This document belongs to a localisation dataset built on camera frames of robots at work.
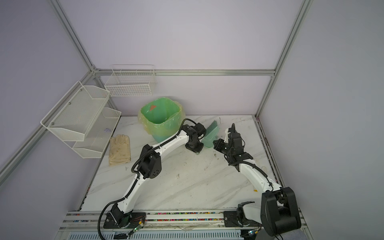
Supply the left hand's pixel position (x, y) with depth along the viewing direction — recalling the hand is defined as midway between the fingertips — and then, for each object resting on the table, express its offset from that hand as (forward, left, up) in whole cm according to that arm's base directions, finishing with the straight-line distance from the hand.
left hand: (196, 151), depth 95 cm
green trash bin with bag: (+24, +25, +5) cm, 35 cm away
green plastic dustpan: (0, -8, +8) cm, 11 cm away
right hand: (-1, -9, +12) cm, 15 cm away
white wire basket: (+35, +43, +28) cm, 63 cm away
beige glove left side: (+4, +53, -6) cm, 53 cm away
